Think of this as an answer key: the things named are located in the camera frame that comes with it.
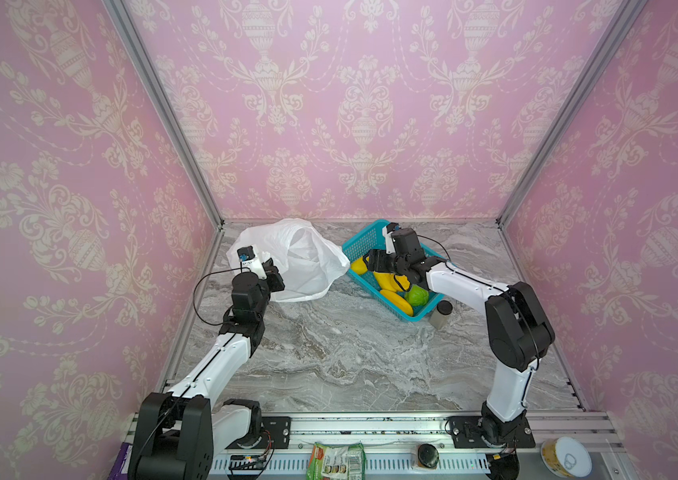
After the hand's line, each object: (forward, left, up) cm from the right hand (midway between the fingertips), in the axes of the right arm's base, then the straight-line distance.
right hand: (374, 256), depth 94 cm
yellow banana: (-12, -7, -8) cm, 16 cm away
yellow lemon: (+1, +4, -7) cm, 8 cm away
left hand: (-7, +29, +9) cm, 31 cm away
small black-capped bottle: (-18, -18, -6) cm, 26 cm away
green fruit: (-11, -13, -6) cm, 18 cm away
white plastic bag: (+9, +24, -12) cm, 28 cm away
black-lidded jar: (-52, -8, -9) cm, 53 cm away
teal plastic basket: (+14, -1, -6) cm, 15 cm away
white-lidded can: (-53, -38, -7) cm, 66 cm away
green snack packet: (-52, +13, -11) cm, 55 cm away
